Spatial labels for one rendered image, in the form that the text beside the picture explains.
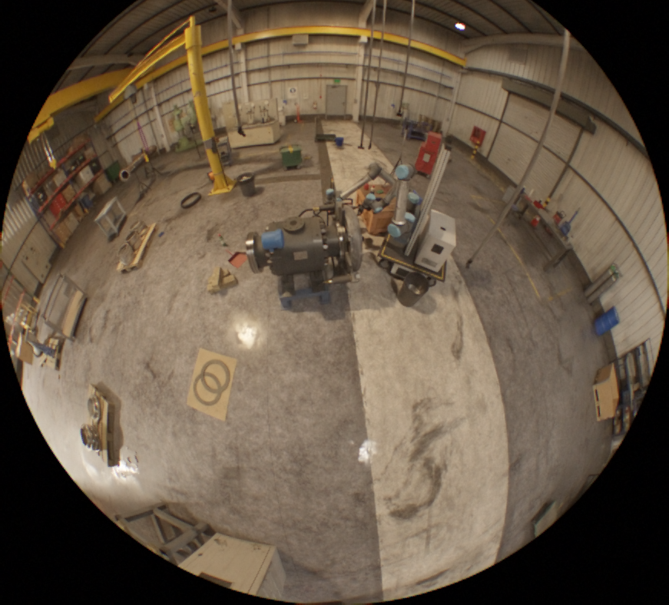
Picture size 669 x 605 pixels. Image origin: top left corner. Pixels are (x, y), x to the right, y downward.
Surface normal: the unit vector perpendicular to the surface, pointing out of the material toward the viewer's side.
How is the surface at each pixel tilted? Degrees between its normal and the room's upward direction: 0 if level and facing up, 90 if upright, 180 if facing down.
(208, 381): 0
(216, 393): 0
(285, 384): 0
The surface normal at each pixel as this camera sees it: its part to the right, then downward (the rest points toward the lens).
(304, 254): 0.20, 0.43
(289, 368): 0.04, -0.59
